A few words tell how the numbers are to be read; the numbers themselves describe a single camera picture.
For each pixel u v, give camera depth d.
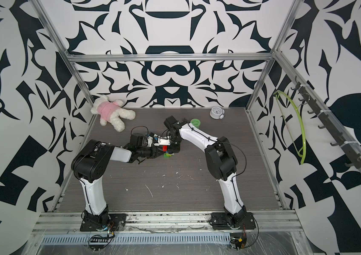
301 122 0.68
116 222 0.74
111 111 1.06
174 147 0.83
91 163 0.52
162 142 0.83
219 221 0.74
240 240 0.71
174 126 0.70
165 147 0.89
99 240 0.73
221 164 0.54
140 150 0.85
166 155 0.94
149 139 0.92
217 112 1.14
